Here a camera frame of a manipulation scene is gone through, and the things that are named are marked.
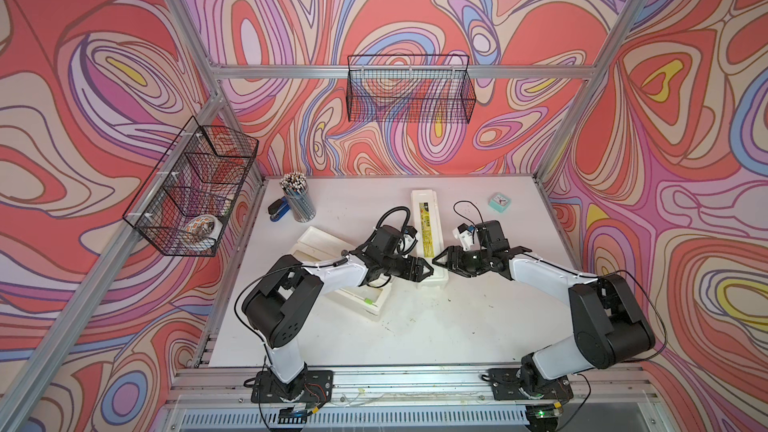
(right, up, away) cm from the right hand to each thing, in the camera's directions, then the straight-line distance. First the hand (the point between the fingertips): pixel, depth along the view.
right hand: (441, 271), depth 88 cm
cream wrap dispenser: (-3, +11, +3) cm, 12 cm away
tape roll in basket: (-62, +15, -15) cm, 65 cm away
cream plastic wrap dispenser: (-39, +8, +6) cm, 40 cm away
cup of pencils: (-45, +25, +6) cm, 52 cm away
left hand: (-4, 0, -2) cm, 4 cm away
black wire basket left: (-68, +19, -14) cm, 72 cm away
